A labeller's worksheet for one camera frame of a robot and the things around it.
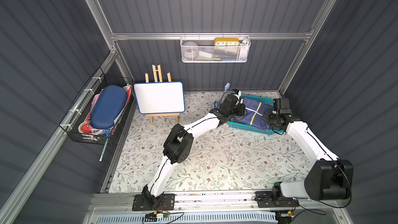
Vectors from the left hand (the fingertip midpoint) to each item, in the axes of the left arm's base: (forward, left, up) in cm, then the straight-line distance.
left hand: (250, 109), depth 87 cm
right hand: (-3, -11, -2) cm, 12 cm away
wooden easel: (+7, +62, -15) cm, 64 cm away
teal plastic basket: (-11, -7, -6) cm, 14 cm away
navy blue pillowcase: (+2, -4, -1) cm, 4 cm away
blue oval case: (-7, +70, +16) cm, 72 cm away
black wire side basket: (-19, +79, +15) cm, 83 cm away
